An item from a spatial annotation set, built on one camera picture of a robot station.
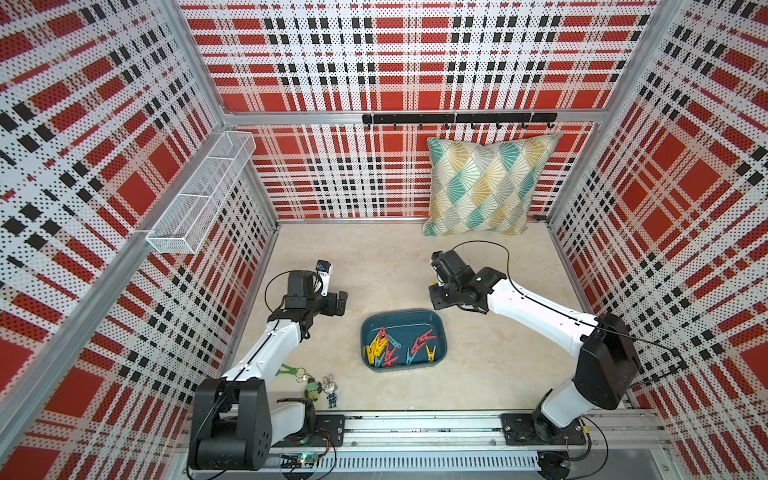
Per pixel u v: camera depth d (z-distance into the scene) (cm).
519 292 54
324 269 78
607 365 43
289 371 84
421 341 88
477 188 94
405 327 91
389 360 84
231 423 41
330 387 78
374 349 86
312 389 78
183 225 69
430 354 86
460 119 89
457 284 64
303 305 66
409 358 84
